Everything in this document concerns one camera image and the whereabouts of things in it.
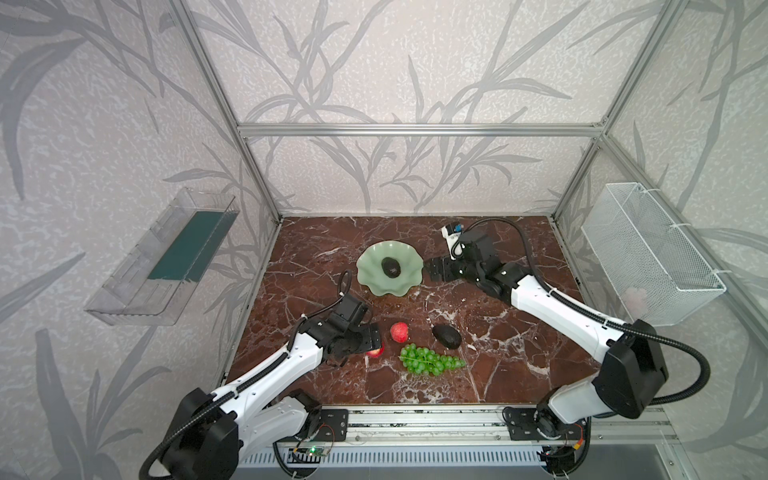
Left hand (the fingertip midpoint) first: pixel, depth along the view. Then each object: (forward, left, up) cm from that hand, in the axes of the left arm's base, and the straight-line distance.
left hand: (375, 333), depth 82 cm
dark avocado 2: (0, -21, -2) cm, 21 cm away
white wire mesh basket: (+4, -62, +27) cm, 68 cm away
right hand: (+19, -18, +14) cm, 30 cm away
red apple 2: (-5, 0, -3) cm, 6 cm away
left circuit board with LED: (-27, +14, -7) cm, 31 cm away
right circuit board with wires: (-28, -47, -10) cm, 55 cm away
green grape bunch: (-6, -13, -3) cm, 14 cm away
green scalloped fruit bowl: (+23, +3, -7) cm, 24 cm away
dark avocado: (+24, -4, -4) cm, 25 cm away
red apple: (+1, -7, -2) cm, 7 cm away
